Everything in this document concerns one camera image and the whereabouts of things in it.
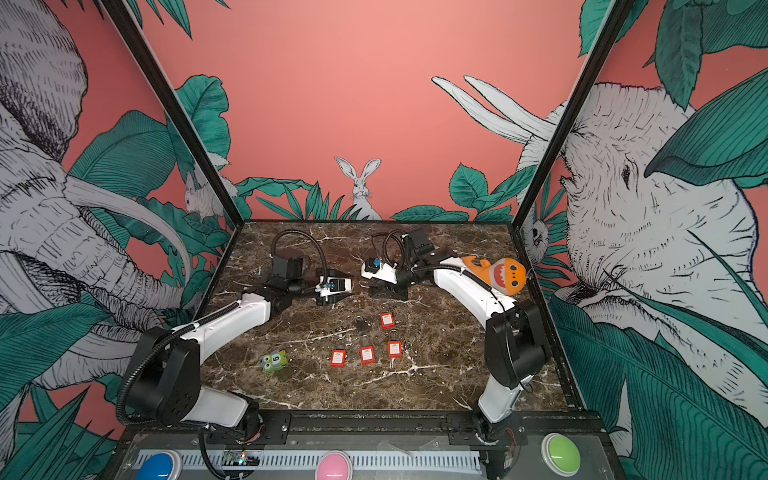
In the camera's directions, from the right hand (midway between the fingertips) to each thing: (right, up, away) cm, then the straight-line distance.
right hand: (371, 284), depth 81 cm
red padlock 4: (+7, -20, +5) cm, 22 cm away
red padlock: (+4, -13, +12) cm, 18 cm away
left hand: (-6, +2, +2) cm, 7 cm away
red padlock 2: (-10, -22, +3) cm, 24 cm away
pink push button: (-8, -40, -13) cm, 43 cm away
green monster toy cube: (-28, -22, +3) cm, 36 cm away
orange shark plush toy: (+43, +1, +14) cm, 45 cm away
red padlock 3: (-2, -21, +5) cm, 22 cm away
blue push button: (-48, -40, -13) cm, 64 cm away
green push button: (+46, -39, -12) cm, 61 cm away
